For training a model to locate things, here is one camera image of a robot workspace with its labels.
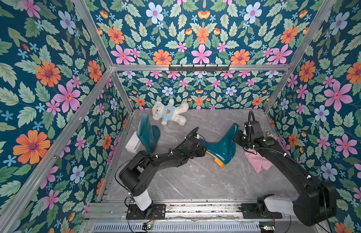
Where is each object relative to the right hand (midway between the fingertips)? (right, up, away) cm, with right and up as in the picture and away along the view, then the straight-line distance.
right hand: (236, 136), depth 84 cm
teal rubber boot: (-6, -10, +5) cm, 13 cm away
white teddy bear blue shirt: (-43, +16, +24) cm, 51 cm away
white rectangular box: (-66, -7, +11) cm, 67 cm away
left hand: (-16, -8, +5) cm, 19 cm away
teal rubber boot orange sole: (-52, +1, +1) cm, 52 cm away
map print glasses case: (+29, 0, +18) cm, 34 cm away
